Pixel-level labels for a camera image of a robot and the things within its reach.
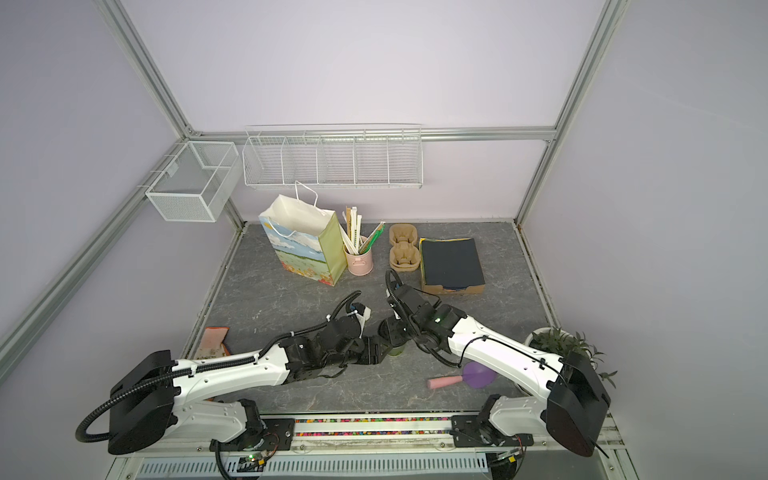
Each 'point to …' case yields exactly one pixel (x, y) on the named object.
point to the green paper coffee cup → (396, 351)
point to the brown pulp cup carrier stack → (404, 254)
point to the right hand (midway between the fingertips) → (391, 327)
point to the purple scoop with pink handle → (478, 375)
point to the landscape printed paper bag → (306, 238)
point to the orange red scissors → (212, 345)
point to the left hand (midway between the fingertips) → (384, 351)
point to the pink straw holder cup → (360, 264)
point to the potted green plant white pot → (559, 342)
